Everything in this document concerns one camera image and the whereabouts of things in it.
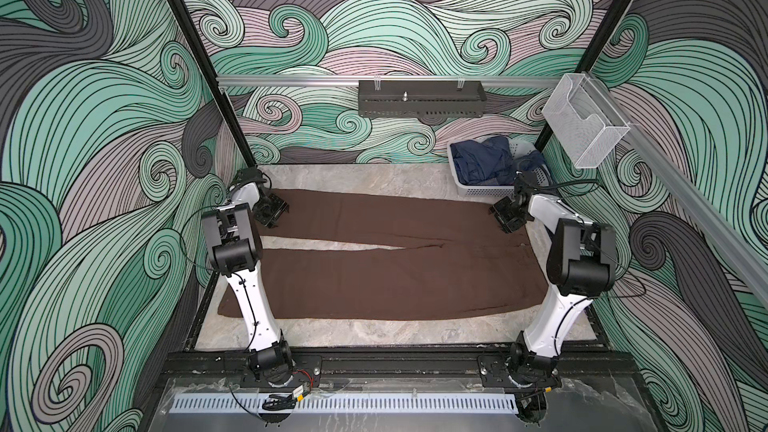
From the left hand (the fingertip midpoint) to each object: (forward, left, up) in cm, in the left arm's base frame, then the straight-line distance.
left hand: (283, 210), depth 103 cm
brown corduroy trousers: (-19, -64, -4) cm, 67 cm away
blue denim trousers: (+20, -76, +7) cm, 79 cm away
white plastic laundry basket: (+30, -89, +6) cm, 94 cm away
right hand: (-2, -73, +4) cm, 73 cm away
